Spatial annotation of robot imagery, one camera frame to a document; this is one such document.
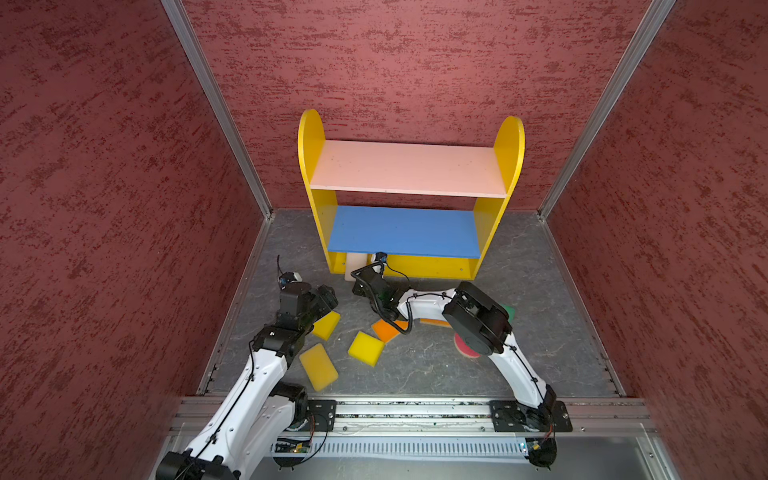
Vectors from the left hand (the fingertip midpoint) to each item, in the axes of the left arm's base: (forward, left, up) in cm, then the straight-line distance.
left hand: (325, 301), depth 83 cm
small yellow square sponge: (-9, -12, -11) cm, 19 cm away
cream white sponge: (+17, -6, -5) cm, 19 cm away
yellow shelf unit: (+42, -33, -4) cm, 53 cm away
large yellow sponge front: (-15, +1, -10) cm, 18 cm away
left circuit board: (-33, +5, -13) cm, 36 cm away
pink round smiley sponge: (-18, -34, +16) cm, 42 cm away
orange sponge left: (-6, -17, -8) cm, 20 cm away
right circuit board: (-33, -57, -13) cm, 67 cm away
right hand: (+12, -7, -9) cm, 17 cm away
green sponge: (+2, -57, -11) cm, 58 cm away
